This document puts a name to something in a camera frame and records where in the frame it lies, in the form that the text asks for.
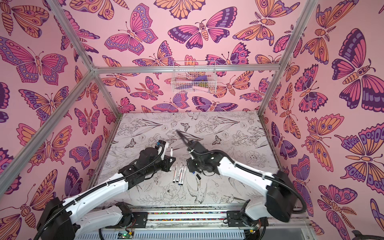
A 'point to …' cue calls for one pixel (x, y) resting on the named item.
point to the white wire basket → (194, 82)
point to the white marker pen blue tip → (181, 174)
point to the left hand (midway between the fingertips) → (176, 157)
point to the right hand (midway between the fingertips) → (189, 160)
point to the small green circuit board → (124, 235)
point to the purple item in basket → (203, 78)
